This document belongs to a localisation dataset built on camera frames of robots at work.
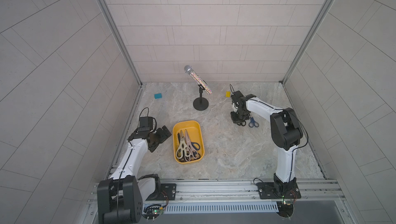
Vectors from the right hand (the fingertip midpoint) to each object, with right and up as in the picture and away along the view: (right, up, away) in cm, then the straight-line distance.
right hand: (235, 120), depth 97 cm
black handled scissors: (+3, -1, -3) cm, 5 cm away
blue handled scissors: (+11, -2, -1) cm, 11 cm away
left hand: (-40, -6, -11) cm, 42 cm away
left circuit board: (-42, -34, -31) cm, 62 cm away
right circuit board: (+17, -34, -29) cm, 48 cm away
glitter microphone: (-28, +30, -12) cm, 43 cm away
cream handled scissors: (-30, -13, -16) cm, 36 cm away
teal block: (-53, +15, +12) cm, 56 cm away
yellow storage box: (-29, -11, -12) cm, 33 cm away
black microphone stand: (-22, +10, +6) cm, 25 cm away
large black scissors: (-25, -12, -11) cm, 30 cm away
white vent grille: (+3, -34, -29) cm, 44 cm away
